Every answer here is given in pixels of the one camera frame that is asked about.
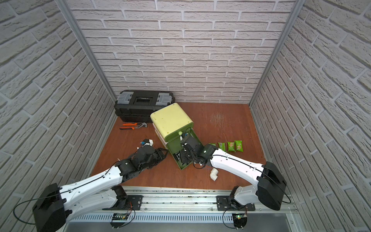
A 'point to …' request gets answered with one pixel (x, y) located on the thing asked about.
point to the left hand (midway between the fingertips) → (169, 151)
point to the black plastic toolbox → (133, 106)
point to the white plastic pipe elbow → (214, 173)
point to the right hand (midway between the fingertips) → (183, 154)
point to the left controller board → (118, 219)
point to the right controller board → (239, 220)
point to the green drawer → (174, 148)
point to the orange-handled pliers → (138, 125)
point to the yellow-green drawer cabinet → (168, 123)
